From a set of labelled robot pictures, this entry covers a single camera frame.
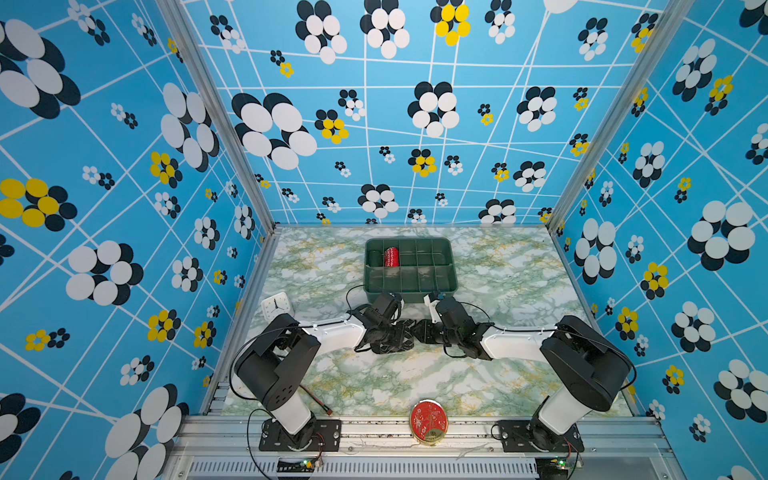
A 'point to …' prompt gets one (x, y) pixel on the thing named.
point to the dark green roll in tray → (375, 258)
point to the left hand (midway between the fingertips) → (404, 335)
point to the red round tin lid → (429, 421)
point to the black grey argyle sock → (401, 341)
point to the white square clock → (275, 306)
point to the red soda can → (392, 257)
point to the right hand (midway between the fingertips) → (412, 331)
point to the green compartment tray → (412, 268)
